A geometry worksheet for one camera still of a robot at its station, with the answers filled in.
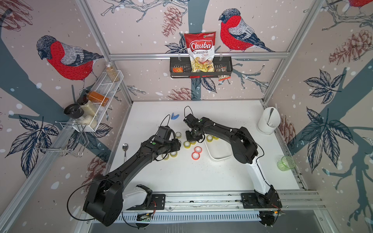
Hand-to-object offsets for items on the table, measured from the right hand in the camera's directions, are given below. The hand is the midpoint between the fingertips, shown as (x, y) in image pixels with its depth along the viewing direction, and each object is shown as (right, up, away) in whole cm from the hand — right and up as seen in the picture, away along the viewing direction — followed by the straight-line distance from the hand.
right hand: (188, 139), depth 96 cm
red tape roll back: (+7, -6, -3) cm, 9 cm away
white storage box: (+20, -5, -6) cm, 21 cm away
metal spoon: (-41, -5, -3) cm, 42 cm away
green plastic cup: (+60, -13, -9) cm, 62 cm away
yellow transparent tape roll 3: (-9, -8, -5) cm, 13 cm away
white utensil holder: (+55, +13, +2) cm, 57 cm away
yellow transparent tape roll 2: (-1, -3, -1) cm, 4 cm away
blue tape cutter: (-11, +15, +13) cm, 23 cm away
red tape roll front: (+5, -9, -6) cm, 12 cm away
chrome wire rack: (-51, +7, -35) cm, 62 cm away
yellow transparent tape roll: (-7, +2, +4) cm, 9 cm away
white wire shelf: (-44, +19, -29) cm, 56 cm away
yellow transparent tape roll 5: (+14, +1, +1) cm, 14 cm away
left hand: (-5, 0, -12) cm, 13 cm away
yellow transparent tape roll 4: (-13, -10, -8) cm, 18 cm away
